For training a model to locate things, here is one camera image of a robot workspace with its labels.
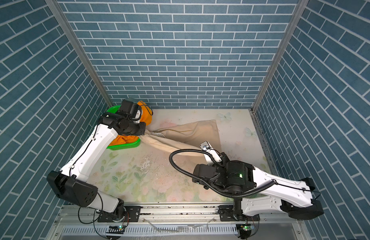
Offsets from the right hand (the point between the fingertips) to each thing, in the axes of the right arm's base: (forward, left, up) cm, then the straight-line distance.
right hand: (210, 156), depth 64 cm
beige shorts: (+27, +16, -24) cm, 40 cm away
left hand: (+15, +35, -4) cm, 39 cm away
